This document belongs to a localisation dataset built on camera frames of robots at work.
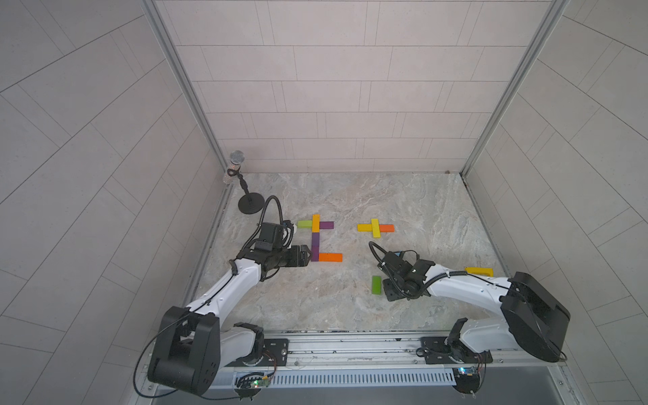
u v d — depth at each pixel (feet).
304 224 3.26
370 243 2.40
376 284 2.76
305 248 2.49
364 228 3.18
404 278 2.08
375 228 3.18
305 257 2.47
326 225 3.25
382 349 2.38
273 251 2.18
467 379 2.24
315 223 3.25
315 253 3.05
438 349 2.33
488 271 2.86
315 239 3.14
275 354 2.31
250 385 2.15
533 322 1.36
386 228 3.25
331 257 2.98
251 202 3.35
